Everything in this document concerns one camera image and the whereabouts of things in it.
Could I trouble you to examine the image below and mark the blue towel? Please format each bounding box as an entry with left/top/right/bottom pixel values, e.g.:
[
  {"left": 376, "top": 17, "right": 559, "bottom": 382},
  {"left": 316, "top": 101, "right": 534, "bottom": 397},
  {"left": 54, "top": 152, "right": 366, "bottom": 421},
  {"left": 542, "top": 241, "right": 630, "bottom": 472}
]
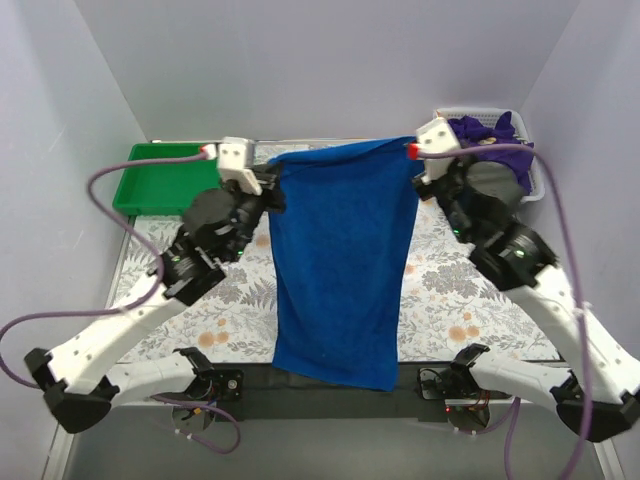
[{"left": 269, "top": 137, "right": 421, "bottom": 391}]

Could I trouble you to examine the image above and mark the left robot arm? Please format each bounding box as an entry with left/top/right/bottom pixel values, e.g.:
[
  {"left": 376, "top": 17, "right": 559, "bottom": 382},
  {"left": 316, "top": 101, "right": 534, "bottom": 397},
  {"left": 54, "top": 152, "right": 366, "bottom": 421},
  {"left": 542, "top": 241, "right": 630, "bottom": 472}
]
[{"left": 25, "top": 164, "right": 286, "bottom": 434}]

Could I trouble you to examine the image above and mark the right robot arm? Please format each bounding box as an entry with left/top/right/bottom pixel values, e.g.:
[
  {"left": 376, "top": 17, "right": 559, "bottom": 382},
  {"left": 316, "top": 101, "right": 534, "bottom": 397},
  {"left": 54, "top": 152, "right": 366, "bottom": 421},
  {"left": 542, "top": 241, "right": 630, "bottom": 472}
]
[{"left": 412, "top": 155, "right": 639, "bottom": 443}]

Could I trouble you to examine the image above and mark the white plastic laundry basket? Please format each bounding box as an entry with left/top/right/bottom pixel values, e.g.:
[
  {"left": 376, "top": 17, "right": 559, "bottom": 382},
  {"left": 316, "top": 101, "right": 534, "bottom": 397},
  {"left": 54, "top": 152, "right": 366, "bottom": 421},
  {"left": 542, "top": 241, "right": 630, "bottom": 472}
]
[{"left": 433, "top": 106, "right": 545, "bottom": 203}]

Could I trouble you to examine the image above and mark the purple towel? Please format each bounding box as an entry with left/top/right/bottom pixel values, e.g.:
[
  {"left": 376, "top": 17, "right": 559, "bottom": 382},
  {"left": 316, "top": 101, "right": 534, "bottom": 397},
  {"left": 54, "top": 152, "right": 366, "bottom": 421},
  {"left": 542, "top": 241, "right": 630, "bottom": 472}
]
[{"left": 447, "top": 110, "right": 536, "bottom": 194}]

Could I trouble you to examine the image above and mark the green plastic tray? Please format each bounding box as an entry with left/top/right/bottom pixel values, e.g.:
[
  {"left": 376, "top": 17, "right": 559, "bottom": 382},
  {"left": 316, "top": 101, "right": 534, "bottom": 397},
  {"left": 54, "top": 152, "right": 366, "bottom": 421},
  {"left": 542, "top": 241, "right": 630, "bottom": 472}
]
[{"left": 112, "top": 160, "right": 220, "bottom": 216}]

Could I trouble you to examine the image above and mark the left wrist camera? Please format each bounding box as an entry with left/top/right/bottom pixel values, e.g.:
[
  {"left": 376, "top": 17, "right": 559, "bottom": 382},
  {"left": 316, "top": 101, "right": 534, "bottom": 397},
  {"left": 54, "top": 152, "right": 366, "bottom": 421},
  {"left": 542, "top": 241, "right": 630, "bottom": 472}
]
[{"left": 200, "top": 136, "right": 262, "bottom": 196}]

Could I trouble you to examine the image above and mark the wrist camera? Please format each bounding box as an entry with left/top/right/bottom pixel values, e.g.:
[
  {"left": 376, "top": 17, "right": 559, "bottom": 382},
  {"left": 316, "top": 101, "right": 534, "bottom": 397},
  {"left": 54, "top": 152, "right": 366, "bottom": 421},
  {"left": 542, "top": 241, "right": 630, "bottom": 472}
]
[
  {"left": 200, "top": 136, "right": 262, "bottom": 196},
  {"left": 407, "top": 117, "right": 461, "bottom": 185}
]

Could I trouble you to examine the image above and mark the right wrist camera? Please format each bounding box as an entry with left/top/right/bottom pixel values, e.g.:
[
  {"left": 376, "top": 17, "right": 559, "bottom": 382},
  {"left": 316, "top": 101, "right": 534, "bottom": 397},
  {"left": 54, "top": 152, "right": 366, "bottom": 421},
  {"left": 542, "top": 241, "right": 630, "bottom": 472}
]
[{"left": 407, "top": 117, "right": 461, "bottom": 185}]

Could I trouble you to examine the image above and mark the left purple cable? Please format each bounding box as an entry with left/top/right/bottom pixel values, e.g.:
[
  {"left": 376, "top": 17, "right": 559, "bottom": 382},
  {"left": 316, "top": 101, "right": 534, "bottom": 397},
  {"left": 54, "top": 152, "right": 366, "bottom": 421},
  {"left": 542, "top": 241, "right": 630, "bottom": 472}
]
[{"left": 0, "top": 148, "right": 241, "bottom": 455}]

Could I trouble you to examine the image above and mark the purple cable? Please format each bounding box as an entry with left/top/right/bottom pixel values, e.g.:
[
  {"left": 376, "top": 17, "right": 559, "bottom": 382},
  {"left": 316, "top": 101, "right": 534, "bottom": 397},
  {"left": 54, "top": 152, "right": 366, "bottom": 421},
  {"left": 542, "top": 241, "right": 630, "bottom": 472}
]
[
  {"left": 419, "top": 143, "right": 601, "bottom": 480},
  {"left": 0, "top": 148, "right": 241, "bottom": 455}
]

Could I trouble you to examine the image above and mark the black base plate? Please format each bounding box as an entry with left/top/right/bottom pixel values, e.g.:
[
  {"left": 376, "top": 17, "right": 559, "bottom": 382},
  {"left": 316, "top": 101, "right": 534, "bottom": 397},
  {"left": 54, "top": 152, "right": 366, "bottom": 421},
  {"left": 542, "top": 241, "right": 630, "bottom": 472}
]
[{"left": 166, "top": 362, "right": 505, "bottom": 430}]

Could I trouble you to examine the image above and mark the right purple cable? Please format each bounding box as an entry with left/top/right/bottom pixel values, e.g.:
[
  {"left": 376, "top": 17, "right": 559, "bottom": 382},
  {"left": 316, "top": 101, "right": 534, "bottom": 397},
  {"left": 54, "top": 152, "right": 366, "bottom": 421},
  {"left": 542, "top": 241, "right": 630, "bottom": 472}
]
[{"left": 419, "top": 143, "right": 601, "bottom": 480}]

